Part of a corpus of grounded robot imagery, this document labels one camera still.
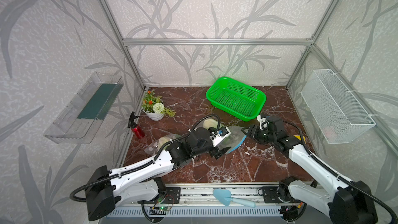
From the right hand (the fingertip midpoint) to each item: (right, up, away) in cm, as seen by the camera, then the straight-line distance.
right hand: (243, 130), depth 82 cm
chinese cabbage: (-17, +3, +12) cm, 21 cm away
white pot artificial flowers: (-52, +12, +8) cm, 54 cm away
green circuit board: (-40, -34, -11) cm, 54 cm away
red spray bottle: (-60, 0, +5) cm, 60 cm away
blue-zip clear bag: (-2, -7, +10) cm, 12 cm away
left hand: (-11, -2, -11) cm, 15 cm away
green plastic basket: (+5, +16, +30) cm, 34 cm away
